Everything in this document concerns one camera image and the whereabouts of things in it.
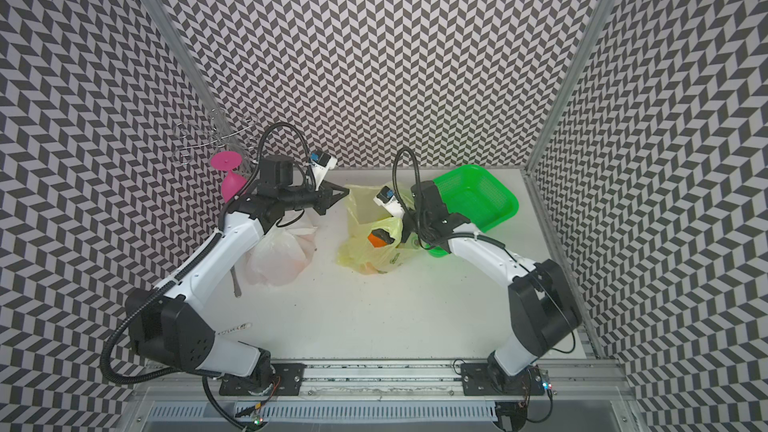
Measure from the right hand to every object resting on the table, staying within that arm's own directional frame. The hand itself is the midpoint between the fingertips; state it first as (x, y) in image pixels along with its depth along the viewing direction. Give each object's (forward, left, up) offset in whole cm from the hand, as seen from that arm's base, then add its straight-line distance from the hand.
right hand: (385, 222), depth 83 cm
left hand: (+2, +10, +10) cm, 14 cm away
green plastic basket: (+24, -32, -16) cm, 43 cm away
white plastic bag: (-7, +29, -5) cm, 30 cm away
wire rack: (+39, +62, +2) cm, 73 cm away
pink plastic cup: (+8, +43, +8) cm, 44 cm away
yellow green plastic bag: (-11, +6, +3) cm, 13 cm away
